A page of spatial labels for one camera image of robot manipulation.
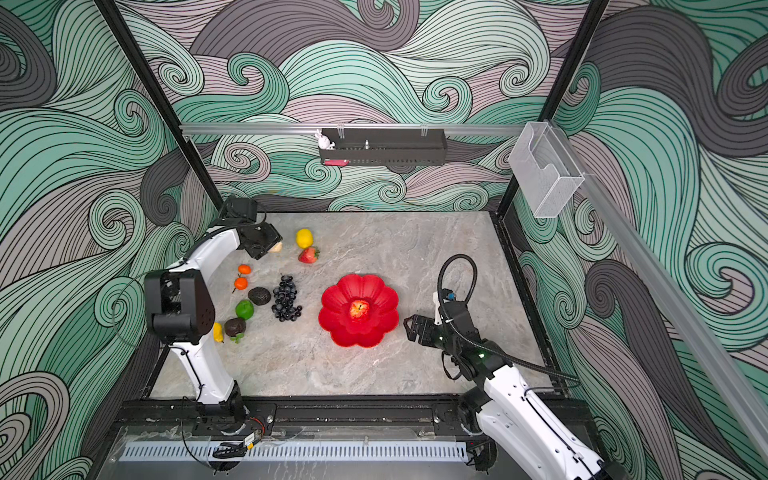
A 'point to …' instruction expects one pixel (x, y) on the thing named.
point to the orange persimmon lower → (241, 283)
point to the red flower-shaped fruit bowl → (349, 331)
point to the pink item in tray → (336, 162)
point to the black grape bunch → (285, 295)
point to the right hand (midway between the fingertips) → (414, 326)
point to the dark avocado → (259, 295)
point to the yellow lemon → (304, 238)
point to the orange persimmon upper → (245, 269)
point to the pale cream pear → (276, 248)
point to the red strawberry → (309, 255)
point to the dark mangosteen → (235, 327)
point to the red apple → (359, 309)
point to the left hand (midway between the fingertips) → (277, 238)
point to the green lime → (244, 309)
